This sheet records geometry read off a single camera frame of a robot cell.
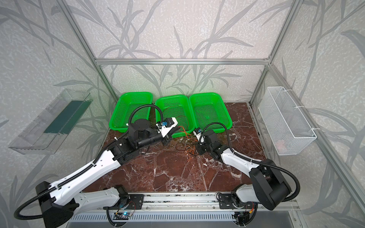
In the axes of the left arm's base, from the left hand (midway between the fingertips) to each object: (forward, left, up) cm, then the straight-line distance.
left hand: (180, 123), depth 65 cm
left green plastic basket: (+41, +49, -32) cm, 72 cm away
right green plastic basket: (+39, -18, -34) cm, 55 cm away
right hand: (+6, -9, -25) cm, 28 cm away
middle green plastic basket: (+40, +6, -33) cm, 52 cm away
